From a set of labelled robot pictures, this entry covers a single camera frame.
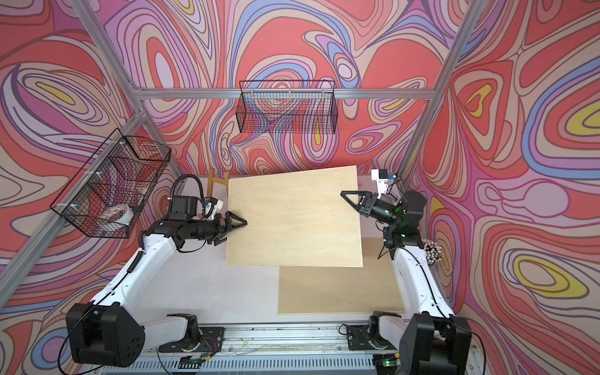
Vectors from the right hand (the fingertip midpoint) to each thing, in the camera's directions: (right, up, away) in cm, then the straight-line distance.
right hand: (340, 200), depth 68 cm
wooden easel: (-45, +8, +22) cm, 50 cm away
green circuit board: (-46, -50, +3) cm, 68 cm away
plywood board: (+14, -33, +16) cm, 39 cm away
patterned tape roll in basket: (-69, -4, +4) cm, 69 cm away
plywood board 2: (-13, -6, +2) cm, 14 cm away
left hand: (-32, -10, +9) cm, 34 cm away
